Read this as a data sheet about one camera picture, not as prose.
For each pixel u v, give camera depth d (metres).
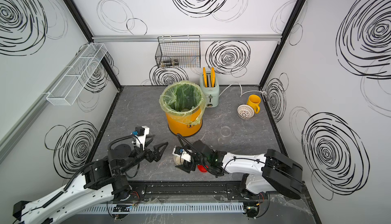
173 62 0.89
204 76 0.98
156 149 0.58
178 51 0.97
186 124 0.81
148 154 0.59
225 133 0.83
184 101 0.96
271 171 0.42
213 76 0.97
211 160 0.63
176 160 0.74
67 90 0.72
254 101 1.01
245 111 1.02
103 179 0.50
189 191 0.75
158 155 0.60
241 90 1.05
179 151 0.65
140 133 0.57
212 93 0.97
